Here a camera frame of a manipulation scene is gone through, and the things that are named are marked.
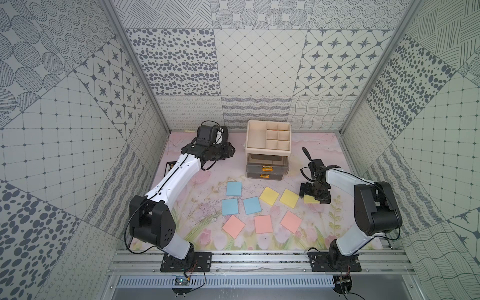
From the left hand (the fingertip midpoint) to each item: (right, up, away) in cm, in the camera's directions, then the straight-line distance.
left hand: (238, 150), depth 82 cm
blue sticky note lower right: (+6, -27, +9) cm, 29 cm away
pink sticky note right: (+24, -33, +2) cm, 41 cm away
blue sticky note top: (-3, -20, +14) cm, 25 cm away
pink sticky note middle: (+11, -34, +2) cm, 36 cm away
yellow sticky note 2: (+25, -24, +9) cm, 36 cm away
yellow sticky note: (+16, -24, +12) cm, 31 cm away
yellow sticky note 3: (+33, -23, +2) cm, 40 cm away
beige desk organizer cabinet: (+14, +4, +2) cm, 15 cm away
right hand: (+37, -25, +9) cm, 45 cm away
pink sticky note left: (-2, -35, +2) cm, 35 cm away
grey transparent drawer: (+13, -6, +4) cm, 15 cm away
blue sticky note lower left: (-4, -27, +7) cm, 29 cm away
